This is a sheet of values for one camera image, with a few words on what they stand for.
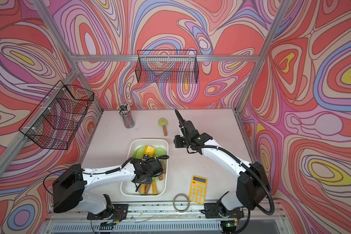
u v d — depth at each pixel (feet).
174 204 2.46
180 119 2.16
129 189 2.66
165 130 3.44
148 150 3.06
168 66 3.15
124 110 3.14
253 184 1.36
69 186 1.37
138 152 3.06
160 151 3.13
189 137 2.01
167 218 2.37
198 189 2.63
